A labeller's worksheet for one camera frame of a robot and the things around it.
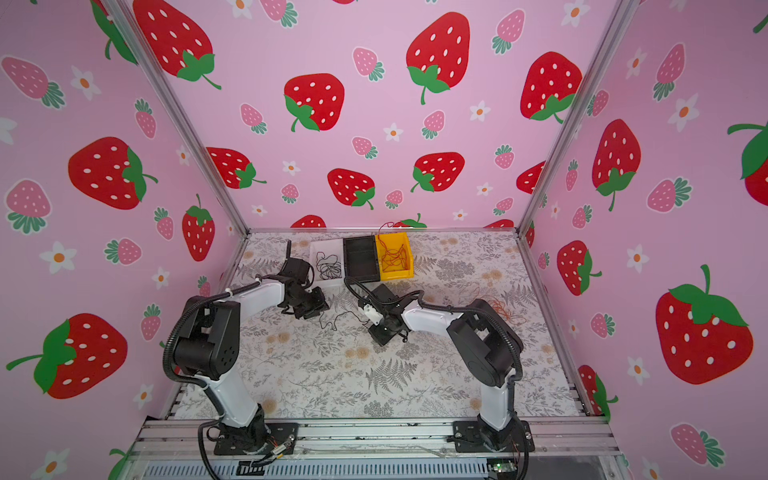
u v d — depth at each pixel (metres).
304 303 0.85
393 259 1.11
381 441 0.75
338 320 0.95
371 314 0.84
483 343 0.49
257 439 0.66
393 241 1.12
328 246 1.11
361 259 1.04
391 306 0.74
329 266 1.08
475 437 0.73
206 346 0.49
